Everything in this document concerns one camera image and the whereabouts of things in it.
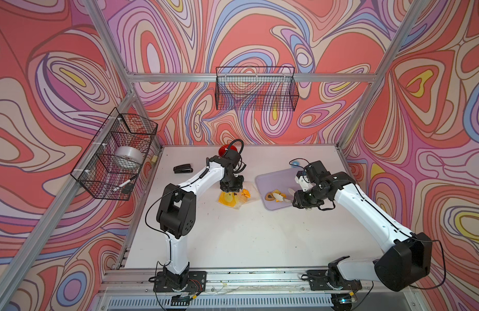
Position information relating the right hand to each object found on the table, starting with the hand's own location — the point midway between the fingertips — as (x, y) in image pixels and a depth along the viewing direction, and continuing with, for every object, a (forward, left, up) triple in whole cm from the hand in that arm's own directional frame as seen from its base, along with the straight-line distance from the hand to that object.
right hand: (300, 208), depth 79 cm
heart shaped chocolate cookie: (+13, +10, -12) cm, 20 cm away
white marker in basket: (+6, +69, +14) cm, 70 cm away
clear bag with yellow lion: (+11, +28, -10) cm, 32 cm away
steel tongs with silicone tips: (+9, +7, -5) cm, 12 cm away
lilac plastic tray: (+22, +2, -12) cm, 25 cm away
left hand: (+13, +24, -5) cm, 28 cm away
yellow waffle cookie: (+15, +5, -12) cm, 20 cm away
